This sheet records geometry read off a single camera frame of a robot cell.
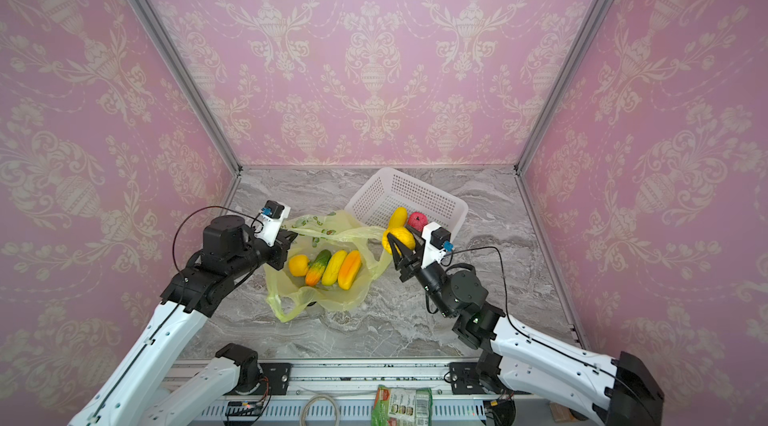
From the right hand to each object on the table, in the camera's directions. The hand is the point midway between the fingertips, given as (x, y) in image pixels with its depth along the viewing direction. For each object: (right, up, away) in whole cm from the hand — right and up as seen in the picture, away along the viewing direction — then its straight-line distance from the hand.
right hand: (402, 231), depth 66 cm
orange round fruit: (0, 0, -2) cm, 2 cm away
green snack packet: (0, -41, +2) cm, 41 cm away
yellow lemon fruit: (0, +1, +34) cm, 34 cm away
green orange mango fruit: (-25, -15, +23) cm, 37 cm away
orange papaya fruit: (-15, -14, +23) cm, 31 cm away
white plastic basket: (-1, +10, +43) cm, 45 cm away
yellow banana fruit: (-20, -14, +23) cm, 34 cm away
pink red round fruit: (+6, 0, +31) cm, 32 cm away
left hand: (-26, -1, +6) cm, 27 cm away
